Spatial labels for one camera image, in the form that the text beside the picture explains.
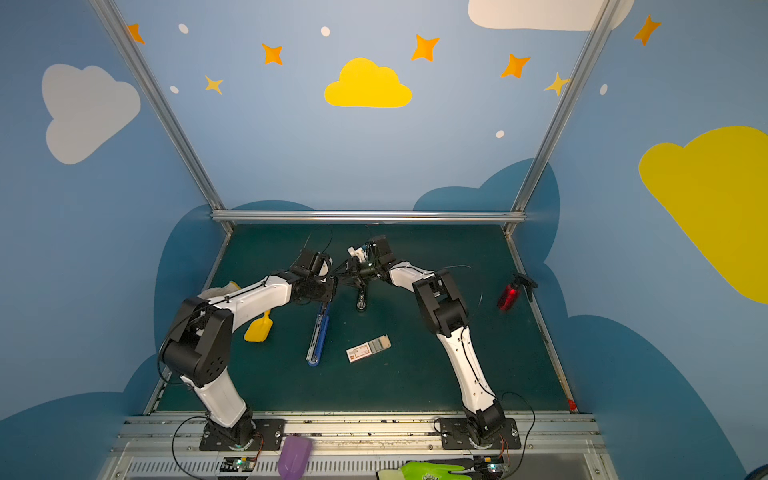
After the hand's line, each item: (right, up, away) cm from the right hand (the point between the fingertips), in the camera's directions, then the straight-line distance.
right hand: (336, 275), depth 97 cm
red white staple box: (+10, -22, -9) cm, 26 cm away
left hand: (0, -5, -2) cm, 5 cm away
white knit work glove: (-41, -6, +4) cm, 42 cm away
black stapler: (+8, -9, 0) cm, 12 cm away
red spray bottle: (+56, -5, -5) cm, 57 cm away
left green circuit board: (-19, -44, -26) cm, 55 cm away
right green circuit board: (+42, -44, -26) cm, 66 cm away
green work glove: (+23, -44, -28) cm, 57 cm away
